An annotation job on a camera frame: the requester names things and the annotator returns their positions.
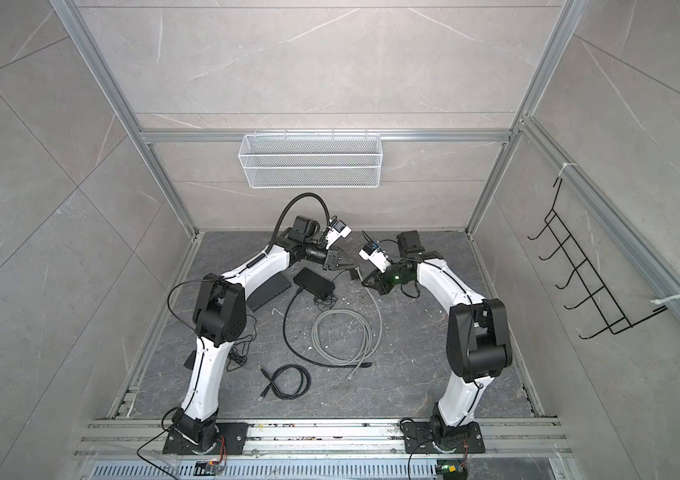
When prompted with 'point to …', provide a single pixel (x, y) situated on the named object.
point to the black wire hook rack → (598, 296)
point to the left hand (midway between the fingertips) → (357, 261)
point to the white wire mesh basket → (311, 161)
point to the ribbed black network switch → (314, 283)
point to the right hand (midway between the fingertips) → (367, 279)
